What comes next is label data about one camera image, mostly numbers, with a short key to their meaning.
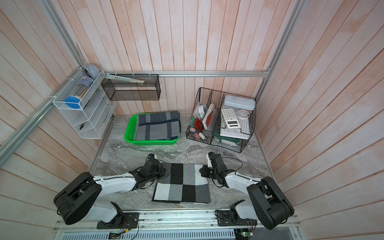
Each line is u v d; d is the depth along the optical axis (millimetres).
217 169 701
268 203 425
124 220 716
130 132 1004
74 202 429
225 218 731
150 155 836
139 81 902
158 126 983
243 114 934
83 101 717
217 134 945
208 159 837
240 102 976
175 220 748
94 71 833
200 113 1107
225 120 882
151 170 701
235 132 862
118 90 1038
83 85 763
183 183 837
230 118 887
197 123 1069
